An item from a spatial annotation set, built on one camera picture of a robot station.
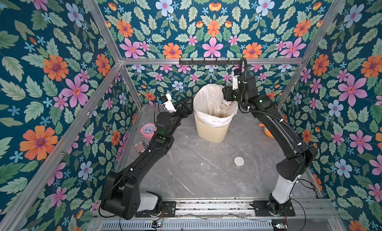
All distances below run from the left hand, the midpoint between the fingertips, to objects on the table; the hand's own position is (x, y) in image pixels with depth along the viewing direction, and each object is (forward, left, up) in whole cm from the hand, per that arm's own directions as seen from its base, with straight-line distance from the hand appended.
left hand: (190, 99), depth 71 cm
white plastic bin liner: (+14, -10, -20) cm, 26 cm away
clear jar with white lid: (0, -19, -6) cm, 20 cm away
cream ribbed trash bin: (-2, -12, -29) cm, 32 cm away
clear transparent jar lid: (-10, -35, -38) cm, 53 cm away
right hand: (+8, -23, +1) cm, 24 cm away
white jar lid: (-17, -28, -40) cm, 52 cm away
